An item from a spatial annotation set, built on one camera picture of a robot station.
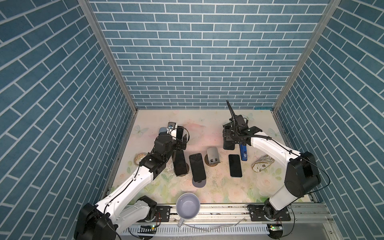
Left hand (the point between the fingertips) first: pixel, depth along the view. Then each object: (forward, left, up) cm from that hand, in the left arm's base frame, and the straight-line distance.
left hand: (179, 133), depth 79 cm
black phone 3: (-10, -33, -21) cm, 40 cm away
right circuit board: (-40, -49, -25) cm, 68 cm away
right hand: (+6, -28, -8) cm, 30 cm away
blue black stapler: (-2, -39, -18) cm, 43 cm away
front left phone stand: (-15, -2, -20) cm, 25 cm away
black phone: (+9, +1, -12) cm, 16 cm away
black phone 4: (-10, 0, -13) cm, 17 cm away
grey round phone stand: (-20, -11, -23) cm, 32 cm away
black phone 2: (0, -29, -13) cm, 32 cm away
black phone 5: (-15, -10, -11) cm, 21 cm away
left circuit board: (-40, +15, -25) cm, 49 cm away
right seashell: (-10, -49, -17) cm, 53 cm away
